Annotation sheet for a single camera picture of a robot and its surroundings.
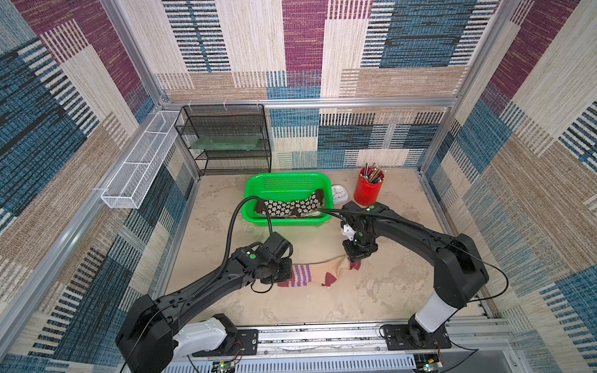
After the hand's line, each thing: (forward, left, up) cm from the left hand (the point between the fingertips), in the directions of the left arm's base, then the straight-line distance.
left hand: (292, 274), depth 79 cm
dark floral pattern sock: (+29, -5, -2) cm, 30 cm away
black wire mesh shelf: (+58, +27, +23) cm, 68 cm away
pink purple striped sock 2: (+3, -10, -6) cm, 12 cm away
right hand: (+5, -23, -1) cm, 24 cm away
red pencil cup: (+34, -31, +6) cm, 47 cm away
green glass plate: (+50, +20, +17) cm, 56 cm away
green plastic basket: (+34, 0, -1) cm, 34 cm away
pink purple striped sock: (+4, -19, 0) cm, 20 cm away
